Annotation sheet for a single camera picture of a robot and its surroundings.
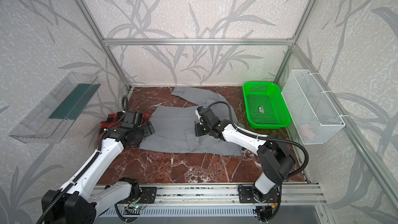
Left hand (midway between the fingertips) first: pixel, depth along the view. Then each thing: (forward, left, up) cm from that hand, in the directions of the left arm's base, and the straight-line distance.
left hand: (149, 126), depth 82 cm
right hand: (+3, -25, -3) cm, 25 cm away
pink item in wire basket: (-6, -79, +7) cm, 79 cm away
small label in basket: (+22, -69, -14) cm, 74 cm away
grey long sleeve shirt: (+9, -10, -15) cm, 20 cm away
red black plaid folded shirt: (+7, +24, -6) cm, 26 cm away
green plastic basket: (+24, -72, -13) cm, 78 cm away
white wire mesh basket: (-7, -75, +21) cm, 78 cm away
